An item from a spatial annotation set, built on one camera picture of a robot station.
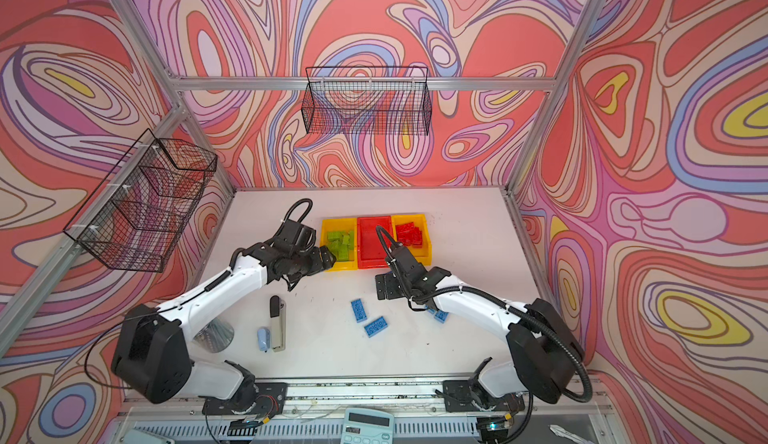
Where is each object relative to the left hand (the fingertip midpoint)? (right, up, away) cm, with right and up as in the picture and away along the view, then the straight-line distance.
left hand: (327, 263), depth 86 cm
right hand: (+20, -8, 0) cm, 21 cm away
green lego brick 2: (+4, +6, +13) cm, 15 cm away
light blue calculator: (+13, -35, -18) cm, 41 cm away
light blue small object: (-17, -20, -5) cm, 27 cm away
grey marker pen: (-13, -16, -4) cm, 21 cm away
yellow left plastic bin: (-2, +11, +16) cm, 20 cm away
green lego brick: (+2, +2, +13) cm, 13 cm away
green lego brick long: (0, +6, +16) cm, 17 cm away
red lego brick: (+23, +8, +14) cm, 29 cm away
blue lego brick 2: (+33, -16, 0) cm, 37 cm away
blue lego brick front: (+14, -18, -2) cm, 23 cm away
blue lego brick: (+9, -15, +2) cm, 18 cm away
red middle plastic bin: (+12, +2, +15) cm, 19 cm away
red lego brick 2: (+28, +6, +14) cm, 32 cm away
